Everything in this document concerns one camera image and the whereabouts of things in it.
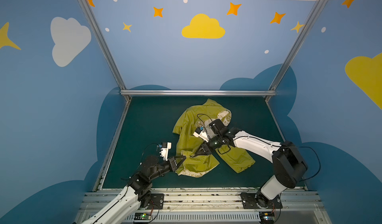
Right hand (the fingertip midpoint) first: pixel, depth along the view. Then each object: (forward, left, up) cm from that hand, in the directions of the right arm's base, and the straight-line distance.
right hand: (198, 151), depth 80 cm
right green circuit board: (-27, -35, -13) cm, 46 cm away
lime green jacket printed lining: (+25, -4, -4) cm, 26 cm away
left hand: (-5, +7, +3) cm, 9 cm away
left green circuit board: (-30, +26, -11) cm, 41 cm away
